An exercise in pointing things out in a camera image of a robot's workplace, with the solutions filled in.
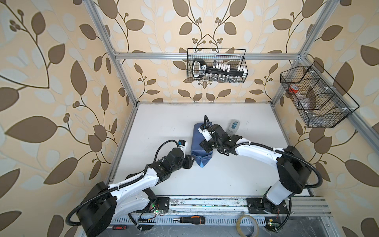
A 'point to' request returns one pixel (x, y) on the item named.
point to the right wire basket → (320, 101)
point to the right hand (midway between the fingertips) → (202, 144)
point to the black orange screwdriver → (198, 219)
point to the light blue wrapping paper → (197, 137)
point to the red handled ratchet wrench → (119, 227)
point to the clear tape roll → (238, 227)
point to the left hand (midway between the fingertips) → (194, 157)
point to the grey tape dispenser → (233, 126)
